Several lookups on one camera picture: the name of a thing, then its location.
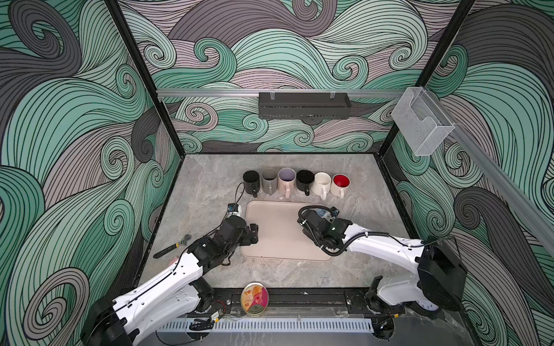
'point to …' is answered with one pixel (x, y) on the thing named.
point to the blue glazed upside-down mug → (323, 213)
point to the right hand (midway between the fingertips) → (304, 232)
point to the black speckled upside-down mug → (251, 179)
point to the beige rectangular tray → (280, 236)
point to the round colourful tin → (254, 298)
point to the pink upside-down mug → (286, 181)
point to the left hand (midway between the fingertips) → (249, 226)
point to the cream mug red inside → (341, 182)
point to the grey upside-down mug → (269, 178)
